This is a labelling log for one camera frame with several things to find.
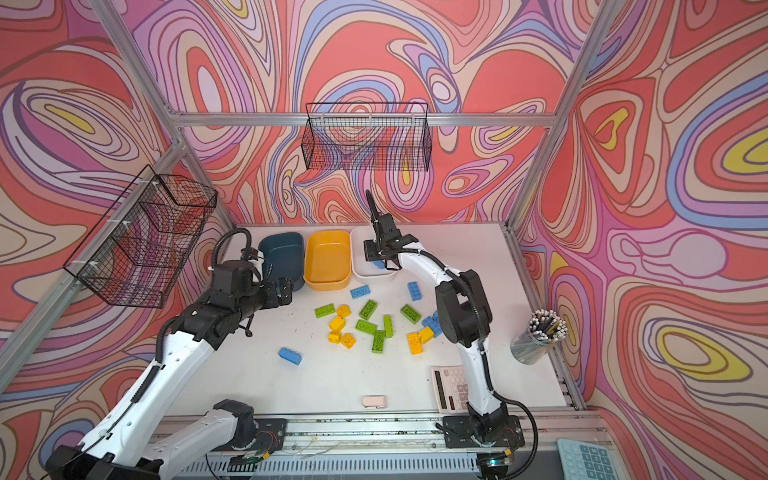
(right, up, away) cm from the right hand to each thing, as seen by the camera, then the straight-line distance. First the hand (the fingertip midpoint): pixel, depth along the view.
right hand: (376, 253), depth 99 cm
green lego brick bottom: (+1, -26, -11) cm, 29 cm away
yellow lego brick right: (+15, -25, -11) cm, 31 cm away
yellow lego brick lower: (-8, -26, -11) cm, 29 cm away
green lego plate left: (-17, -19, -4) cm, 26 cm away
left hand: (-24, -8, -22) cm, 34 cm away
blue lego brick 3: (+13, -14, -1) cm, 19 cm away
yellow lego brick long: (+12, -27, -11) cm, 32 cm away
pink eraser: (0, -38, -23) cm, 45 cm away
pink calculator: (+21, -36, -21) cm, 47 cm away
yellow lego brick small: (-12, -25, -11) cm, 30 cm away
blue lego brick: (-6, -13, +2) cm, 15 cm away
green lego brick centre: (-2, -18, -5) cm, 19 cm away
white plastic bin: (-5, -6, +6) cm, 10 cm away
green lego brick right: (+11, -19, -6) cm, 23 cm away
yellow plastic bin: (-19, -4, +11) cm, 22 cm away
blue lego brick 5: (+19, -20, -6) cm, 28 cm away
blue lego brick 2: (+1, -4, +8) cm, 9 cm away
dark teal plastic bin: (-36, 0, +12) cm, 38 cm away
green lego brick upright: (+4, -23, -8) cm, 24 cm away
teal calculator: (+49, -49, -30) cm, 76 cm away
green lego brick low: (-3, -23, -8) cm, 24 cm away
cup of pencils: (+45, -27, -15) cm, 54 cm away
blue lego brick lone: (-24, -30, -15) cm, 41 cm away
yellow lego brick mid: (-12, -22, -9) cm, 27 cm away
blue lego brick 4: (+19, -23, -8) cm, 30 cm away
